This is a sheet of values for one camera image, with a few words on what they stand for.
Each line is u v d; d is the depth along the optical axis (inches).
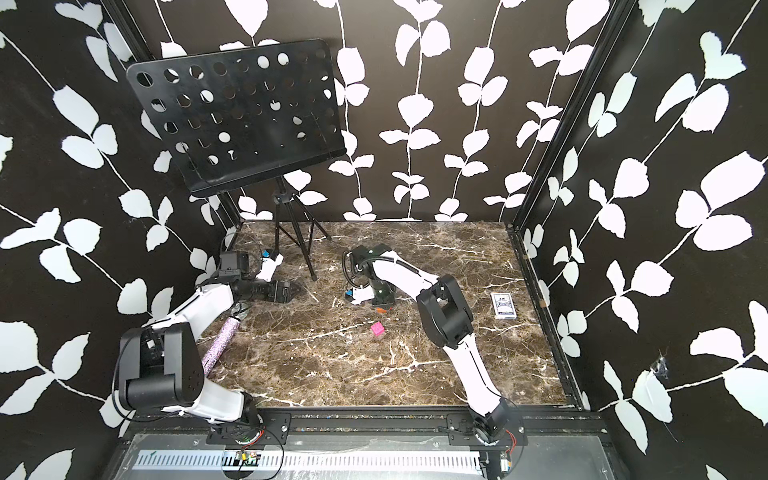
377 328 35.5
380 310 37.6
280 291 32.1
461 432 28.7
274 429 28.8
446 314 22.6
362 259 28.6
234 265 28.2
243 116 25.2
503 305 37.6
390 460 27.6
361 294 33.8
